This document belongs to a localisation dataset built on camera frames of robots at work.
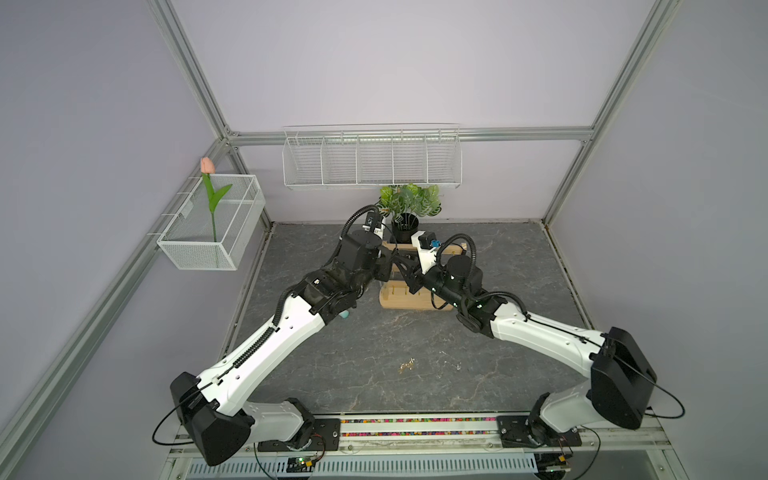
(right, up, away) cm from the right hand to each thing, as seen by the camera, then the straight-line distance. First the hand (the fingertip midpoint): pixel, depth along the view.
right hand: (397, 253), depth 73 cm
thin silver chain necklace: (+18, -32, +11) cm, 39 cm away
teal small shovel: (-16, -19, +19) cm, 32 cm away
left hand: (-3, +1, -2) cm, 4 cm away
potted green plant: (+2, +15, +21) cm, 26 cm away
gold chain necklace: (+3, -32, +12) cm, 35 cm away
